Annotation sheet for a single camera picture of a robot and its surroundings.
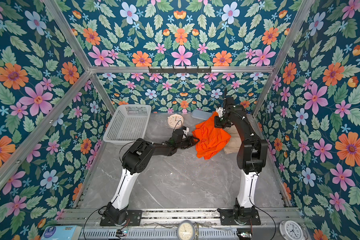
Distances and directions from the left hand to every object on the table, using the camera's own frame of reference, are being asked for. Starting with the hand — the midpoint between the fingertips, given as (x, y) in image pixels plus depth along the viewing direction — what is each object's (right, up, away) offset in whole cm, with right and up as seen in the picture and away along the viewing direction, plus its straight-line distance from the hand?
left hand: (200, 138), depth 98 cm
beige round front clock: (-9, -40, -30) cm, 51 cm away
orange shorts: (+7, -1, -7) cm, 10 cm away
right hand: (+10, +9, -4) cm, 14 cm away
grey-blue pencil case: (+2, +17, +21) cm, 27 cm away
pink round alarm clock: (-18, +12, +14) cm, 26 cm away
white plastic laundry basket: (-54, +10, +15) cm, 57 cm away
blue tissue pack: (-64, -40, -32) cm, 82 cm away
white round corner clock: (+40, -40, -30) cm, 64 cm away
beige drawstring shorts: (+23, -3, 0) cm, 23 cm away
